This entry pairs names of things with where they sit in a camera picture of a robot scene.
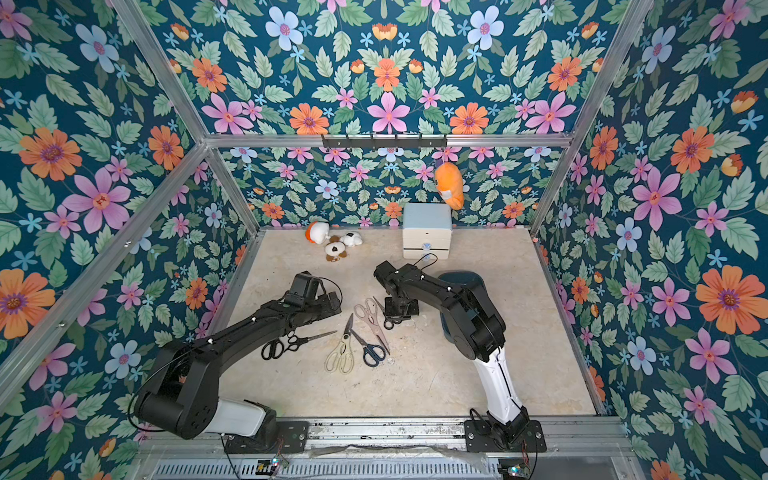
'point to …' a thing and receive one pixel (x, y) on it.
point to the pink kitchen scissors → (369, 310)
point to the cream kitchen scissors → (342, 357)
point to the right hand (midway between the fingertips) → (400, 318)
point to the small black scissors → (389, 322)
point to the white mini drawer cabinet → (427, 231)
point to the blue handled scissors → (372, 353)
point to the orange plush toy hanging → (450, 185)
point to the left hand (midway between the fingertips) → (332, 303)
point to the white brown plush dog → (337, 246)
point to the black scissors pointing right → (295, 341)
